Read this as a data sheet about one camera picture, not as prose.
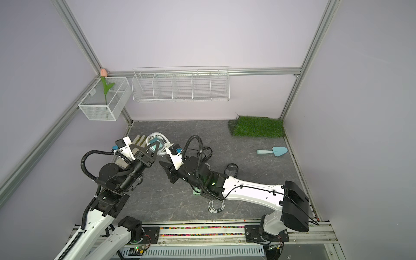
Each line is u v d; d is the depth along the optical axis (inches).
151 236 29.0
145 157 22.6
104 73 35.1
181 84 39.1
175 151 21.1
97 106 31.0
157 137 25.9
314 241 28.6
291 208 15.3
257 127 44.2
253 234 29.1
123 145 22.3
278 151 40.9
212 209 31.7
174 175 22.8
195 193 22.7
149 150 24.5
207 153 39.4
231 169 37.0
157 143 24.8
